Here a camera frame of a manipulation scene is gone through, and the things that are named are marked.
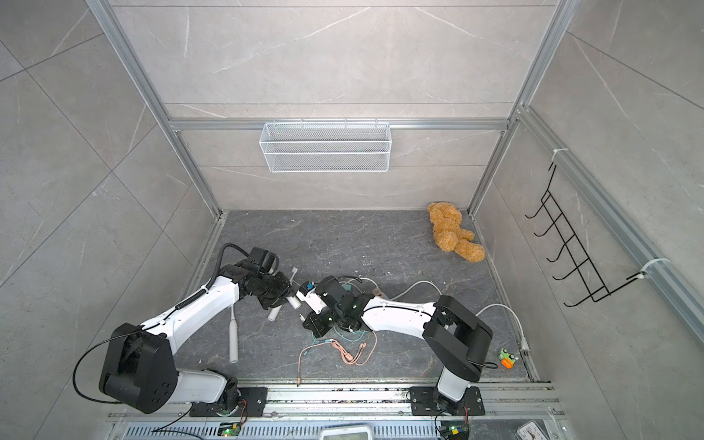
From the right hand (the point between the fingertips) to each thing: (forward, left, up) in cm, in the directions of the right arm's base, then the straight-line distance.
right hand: (308, 325), depth 80 cm
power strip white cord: (-3, -68, -12) cm, 69 cm away
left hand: (+11, +3, +2) cm, 12 cm away
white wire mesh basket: (+59, -4, +23) cm, 63 cm away
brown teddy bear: (+29, -47, +7) cm, 56 cm away
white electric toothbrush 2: (+8, +12, -6) cm, 16 cm away
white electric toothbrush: (+6, +4, +2) cm, 7 cm away
